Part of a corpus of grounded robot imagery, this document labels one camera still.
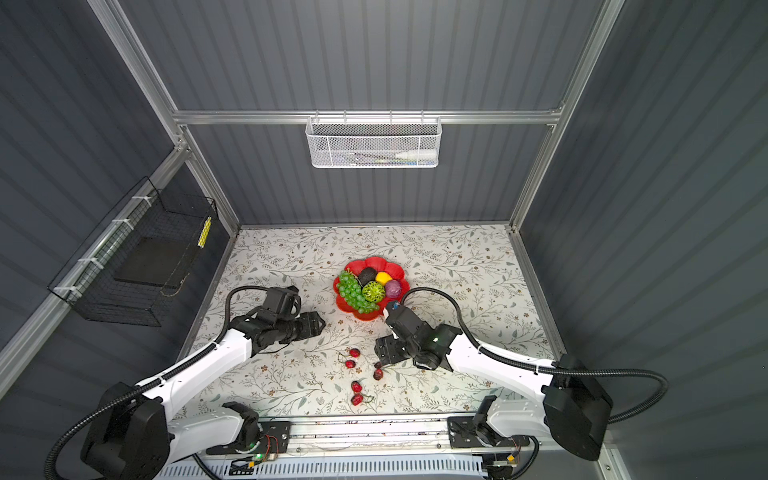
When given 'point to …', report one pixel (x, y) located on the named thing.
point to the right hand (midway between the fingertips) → (389, 348)
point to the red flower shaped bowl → (380, 265)
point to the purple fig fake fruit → (393, 289)
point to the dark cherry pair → (378, 372)
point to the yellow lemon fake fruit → (383, 278)
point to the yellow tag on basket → (205, 232)
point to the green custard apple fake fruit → (373, 291)
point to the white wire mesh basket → (374, 142)
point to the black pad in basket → (155, 261)
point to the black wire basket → (87, 281)
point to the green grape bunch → (351, 290)
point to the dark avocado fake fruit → (367, 275)
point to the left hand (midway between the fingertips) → (317, 326)
